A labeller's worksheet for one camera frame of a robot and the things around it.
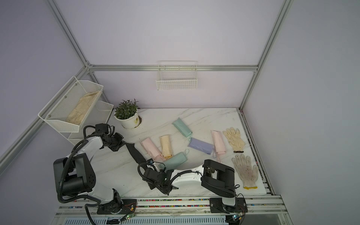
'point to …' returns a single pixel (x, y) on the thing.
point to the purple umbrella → (199, 145)
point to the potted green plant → (127, 113)
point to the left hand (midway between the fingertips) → (125, 142)
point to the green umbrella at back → (182, 127)
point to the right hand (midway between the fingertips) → (153, 178)
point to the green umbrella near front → (175, 161)
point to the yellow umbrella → (166, 149)
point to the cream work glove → (233, 137)
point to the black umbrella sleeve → (138, 156)
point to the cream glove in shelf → (77, 115)
